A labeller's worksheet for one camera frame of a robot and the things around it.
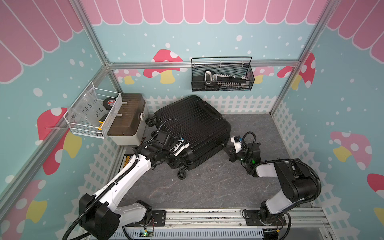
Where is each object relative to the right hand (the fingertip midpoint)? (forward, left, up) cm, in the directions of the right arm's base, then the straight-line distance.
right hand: (224, 148), depth 91 cm
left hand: (-13, +25, +8) cm, 29 cm away
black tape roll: (+13, +64, +26) cm, 70 cm away
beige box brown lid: (+11, +57, +12) cm, 59 cm away
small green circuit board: (-42, +42, -10) cm, 60 cm away
